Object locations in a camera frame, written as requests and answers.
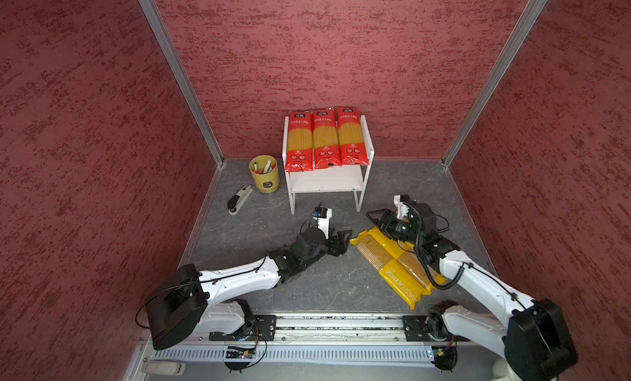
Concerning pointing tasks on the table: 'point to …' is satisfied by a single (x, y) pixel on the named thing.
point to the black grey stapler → (238, 199)
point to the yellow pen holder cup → (265, 172)
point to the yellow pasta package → (400, 265)
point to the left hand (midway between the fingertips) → (343, 235)
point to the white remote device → (164, 368)
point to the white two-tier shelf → (345, 178)
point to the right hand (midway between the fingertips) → (366, 221)
